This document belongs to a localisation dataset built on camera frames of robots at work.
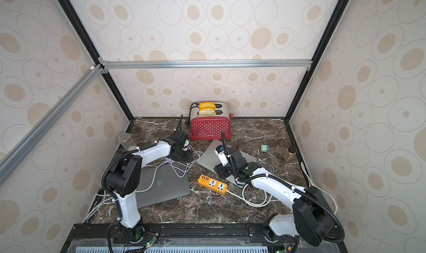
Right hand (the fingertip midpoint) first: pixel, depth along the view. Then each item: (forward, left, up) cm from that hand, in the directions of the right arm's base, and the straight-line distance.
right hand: (218, 168), depth 84 cm
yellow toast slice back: (+35, +8, +13) cm, 38 cm away
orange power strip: (-6, +3, -7) cm, 10 cm away
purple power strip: (+7, +29, -6) cm, 30 cm away
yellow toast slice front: (+31, +8, +10) cm, 33 cm away
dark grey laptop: (-4, +30, -11) cm, 32 cm away
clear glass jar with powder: (+13, +52, +5) cm, 54 cm away
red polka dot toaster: (+25, +6, +4) cm, 26 cm away
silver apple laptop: (+14, +8, -12) cm, 20 cm away
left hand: (+10, +15, -6) cm, 19 cm away
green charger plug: (+19, -27, -8) cm, 34 cm away
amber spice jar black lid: (+13, -40, -2) cm, 42 cm away
